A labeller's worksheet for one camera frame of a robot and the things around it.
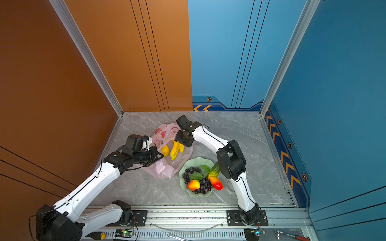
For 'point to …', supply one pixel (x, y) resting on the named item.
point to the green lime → (204, 170)
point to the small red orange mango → (216, 184)
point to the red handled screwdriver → (302, 238)
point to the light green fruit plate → (195, 162)
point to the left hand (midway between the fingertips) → (165, 153)
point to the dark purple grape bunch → (205, 184)
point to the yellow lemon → (165, 150)
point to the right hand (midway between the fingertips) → (178, 141)
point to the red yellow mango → (194, 185)
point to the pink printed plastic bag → (165, 167)
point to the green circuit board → (126, 233)
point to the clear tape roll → (230, 187)
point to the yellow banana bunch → (176, 146)
